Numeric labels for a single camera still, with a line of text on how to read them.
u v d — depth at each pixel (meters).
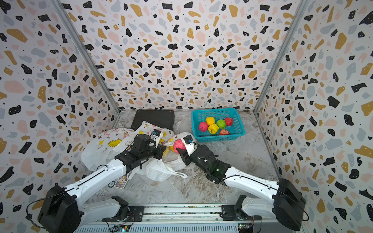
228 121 1.07
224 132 1.03
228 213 0.74
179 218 0.73
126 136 0.98
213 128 1.03
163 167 0.77
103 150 0.88
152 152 0.70
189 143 0.62
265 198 0.45
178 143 0.72
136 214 0.73
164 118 1.11
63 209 0.39
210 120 1.09
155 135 0.72
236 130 1.06
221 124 1.06
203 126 1.03
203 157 0.55
